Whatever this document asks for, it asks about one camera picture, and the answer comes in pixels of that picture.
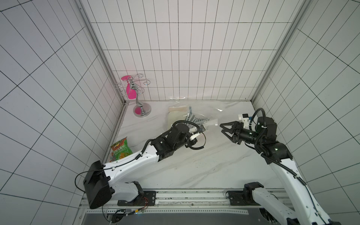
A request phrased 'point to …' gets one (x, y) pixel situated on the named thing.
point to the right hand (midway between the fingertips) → (220, 126)
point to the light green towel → (174, 116)
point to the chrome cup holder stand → (140, 110)
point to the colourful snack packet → (119, 149)
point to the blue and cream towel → (183, 108)
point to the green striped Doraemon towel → (191, 117)
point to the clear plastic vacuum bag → (205, 114)
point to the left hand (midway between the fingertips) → (192, 132)
